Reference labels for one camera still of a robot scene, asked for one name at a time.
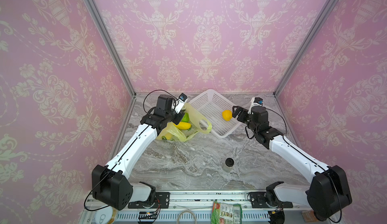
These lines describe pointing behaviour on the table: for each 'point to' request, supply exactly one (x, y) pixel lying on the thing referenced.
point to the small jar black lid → (229, 162)
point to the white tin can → (106, 215)
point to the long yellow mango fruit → (183, 125)
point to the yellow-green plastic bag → (169, 131)
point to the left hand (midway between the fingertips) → (180, 109)
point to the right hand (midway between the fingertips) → (239, 108)
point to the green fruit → (186, 118)
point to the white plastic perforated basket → (211, 105)
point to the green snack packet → (226, 213)
